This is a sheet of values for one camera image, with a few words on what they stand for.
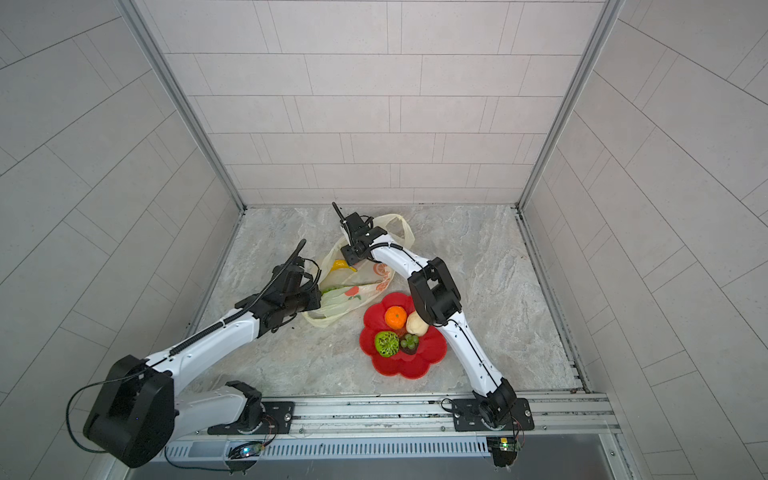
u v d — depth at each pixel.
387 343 0.77
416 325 0.81
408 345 0.78
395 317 0.84
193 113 0.90
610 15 0.71
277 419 0.71
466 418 0.71
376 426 0.71
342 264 0.96
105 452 0.39
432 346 0.82
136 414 0.39
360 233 0.80
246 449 0.65
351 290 0.87
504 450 0.68
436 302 0.62
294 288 0.67
